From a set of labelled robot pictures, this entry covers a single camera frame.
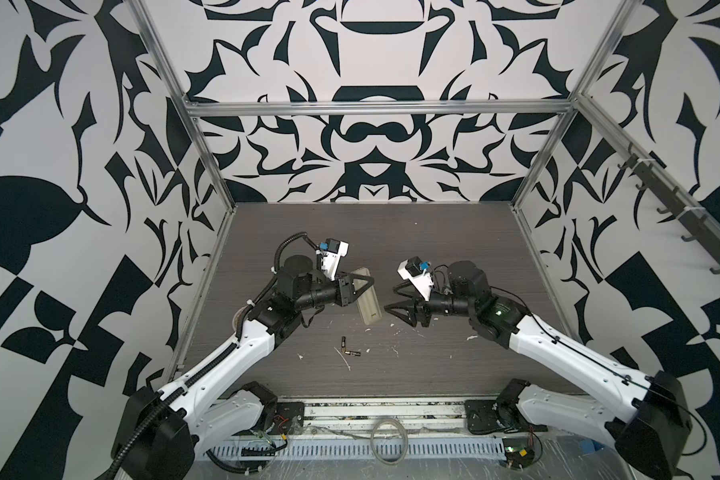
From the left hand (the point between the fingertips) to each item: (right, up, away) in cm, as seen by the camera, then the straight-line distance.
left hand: (374, 276), depth 70 cm
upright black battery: (-8, -21, +16) cm, 27 cm away
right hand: (+4, -5, 0) cm, 7 cm away
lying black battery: (-5, -23, +13) cm, 27 cm away
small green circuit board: (+34, -41, 0) cm, 53 cm away
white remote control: (-1, -6, 0) cm, 6 cm away
